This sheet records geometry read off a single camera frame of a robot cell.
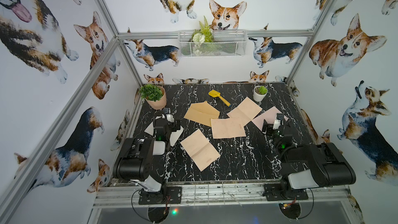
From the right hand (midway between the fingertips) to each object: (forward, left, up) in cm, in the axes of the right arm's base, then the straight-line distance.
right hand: (272, 118), depth 91 cm
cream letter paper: (+12, +11, -8) cm, 19 cm away
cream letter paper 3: (-15, +43, -8) cm, 46 cm away
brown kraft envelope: (+10, +42, -8) cm, 44 cm away
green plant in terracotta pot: (+12, +70, +7) cm, 71 cm away
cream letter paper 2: (-1, +27, -9) cm, 28 cm away
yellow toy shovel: (+26, +33, -7) cm, 42 cm away
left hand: (+4, +60, 0) cm, 60 cm away
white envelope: (-7, +58, -7) cm, 59 cm away
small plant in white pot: (+20, +3, +1) cm, 21 cm away
